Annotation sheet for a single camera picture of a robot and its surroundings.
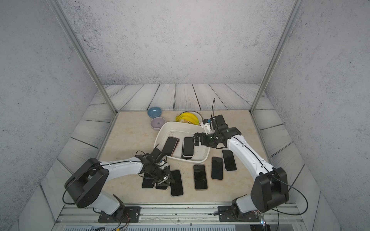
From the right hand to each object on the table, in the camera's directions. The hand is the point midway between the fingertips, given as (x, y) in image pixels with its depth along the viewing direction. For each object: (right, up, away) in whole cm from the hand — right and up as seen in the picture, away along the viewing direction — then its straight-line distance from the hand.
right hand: (197, 142), depth 80 cm
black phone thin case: (-5, -5, +17) cm, 19 cm away
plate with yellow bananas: (-4, +15, +31) cm, 35 cm away
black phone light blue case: (-29, -24, +5) cm, 38 cm away
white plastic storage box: (-16, +6, +26) cm, 31 cm away
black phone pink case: (+2, -23, +9) cm, 25 cm away
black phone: (-7, -12, +14) cm, 20 cm away
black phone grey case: (+20, -14, +11) cm, 27 cm away
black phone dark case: (-12, -26, +2) cm, 29 cm away
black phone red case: (-17, -5, +19) cm, 26 cm away
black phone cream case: (+12, -19, +7) cm, 24 cm away
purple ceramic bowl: (-29, +10, +28) cm, 42 cm away
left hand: (-13, -23, 0) cm, 26 cm away
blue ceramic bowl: (-33, +19, +39) cm, 54 cm away
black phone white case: (-20, -25, +1) cm, 33 cm away
